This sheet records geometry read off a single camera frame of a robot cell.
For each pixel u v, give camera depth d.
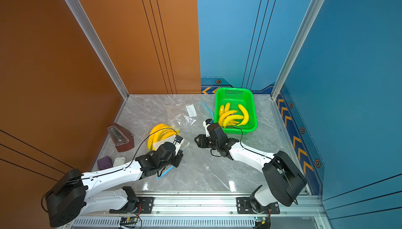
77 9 0.76
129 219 0.71
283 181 0.43
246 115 1.03
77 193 0.41
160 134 0.94
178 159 0.74
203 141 0.74
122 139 0.87
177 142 0.73
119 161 0.87
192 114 0.98
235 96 1.16
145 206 0.74
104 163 0.82
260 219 0.72
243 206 0.72
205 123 0.79
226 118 0.99
